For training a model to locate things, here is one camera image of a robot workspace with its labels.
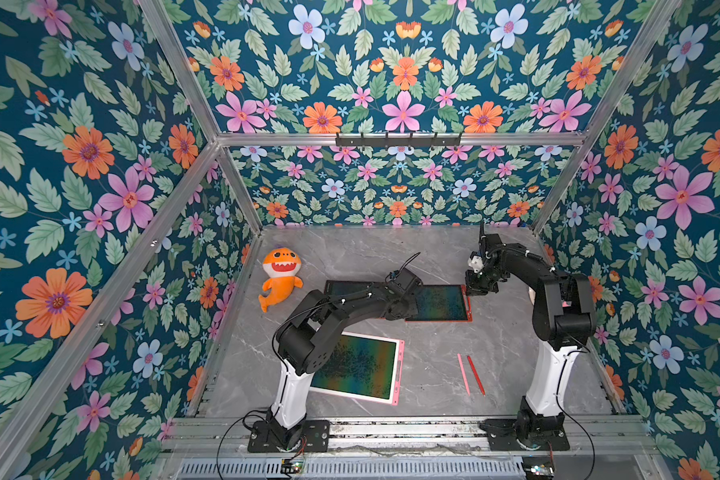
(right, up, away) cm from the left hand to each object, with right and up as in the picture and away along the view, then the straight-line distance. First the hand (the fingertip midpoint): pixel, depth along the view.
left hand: (417, 307), depth 95 cm
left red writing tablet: (-28, +5, +7) cm, 29 cm away
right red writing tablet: (+9, +1, +4) cm, 10 cm away
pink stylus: (+12, -17, -11) cm, 24 cm away
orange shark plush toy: (-45, +13, +4) cm, 47 cm away
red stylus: (+16, -17, -11) cm, 26 cm away
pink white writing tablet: (-17, -15, -10) cm, 25 cm away
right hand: (+20, +6, +4) cm, 22 cm away
